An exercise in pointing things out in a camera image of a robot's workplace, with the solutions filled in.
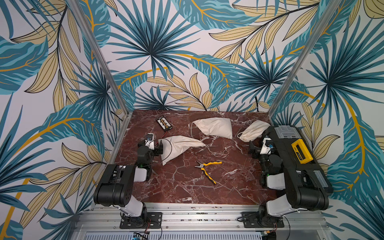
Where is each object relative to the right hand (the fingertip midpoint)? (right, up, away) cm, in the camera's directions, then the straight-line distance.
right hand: (249, 141), depth 88 cm
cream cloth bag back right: (+6, +5, +10) cm, 12 cm away
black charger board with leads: (-55, +11, +23) cm, 60 cm away
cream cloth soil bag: (-17, +8, +12) cm, 23 cm away
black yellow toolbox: (+22, -6, -9) cm, 24 cm away
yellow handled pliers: (-28, -15, +3) cm, 32 cm away
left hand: (-58, 0, +4) cm, 58 cm away
